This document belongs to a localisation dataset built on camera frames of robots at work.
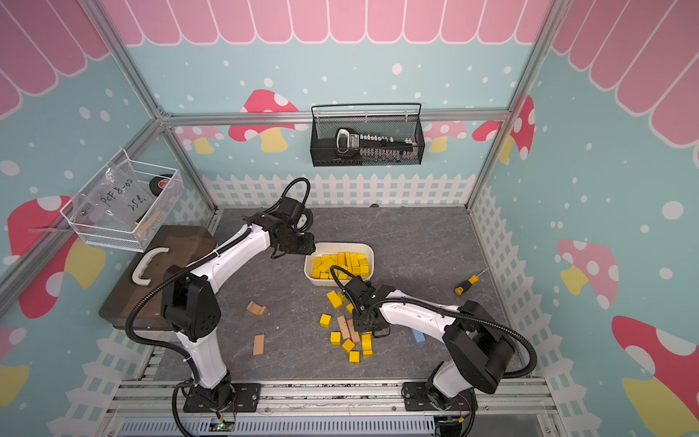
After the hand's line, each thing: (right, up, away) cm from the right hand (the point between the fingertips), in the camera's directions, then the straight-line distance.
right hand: (362, 325), depth 85 cm
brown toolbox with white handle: (-58, +25, -4) cm, 63 cm away
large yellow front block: (-13, +18, +14) cm, 26 cm away
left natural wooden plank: (-6, -2, 0) cm, 6 cm away
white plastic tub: (-11, +23, +18) cm, 32 cm away
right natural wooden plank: (-3, -3, -1) cm, 4 cm away
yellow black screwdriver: (+40, +13, +11) cm, 43 cm away
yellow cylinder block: (-8, +20, +15) cm, 26 cm away
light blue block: (+18, -3, 0) cm, 18 cm away
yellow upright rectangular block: (-9, +6, +7) cm, 13 cm away
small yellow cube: (+1, +17, +13) cm, 21 cm away
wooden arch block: (-35, +4, +4) cm, 35 cm away
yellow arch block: (+1, -5, -2) cm, 6 cm away
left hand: (-18, +23, +4) cm, 30 cm away
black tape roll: (-61, +44, -5) cm, 75 cm away
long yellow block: (-16, +19, +15) cm, 29 cm away
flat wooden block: (-32, -6, -2) cm, 33 cm away
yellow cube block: (-12, +1, +1) cm, 12 cm away
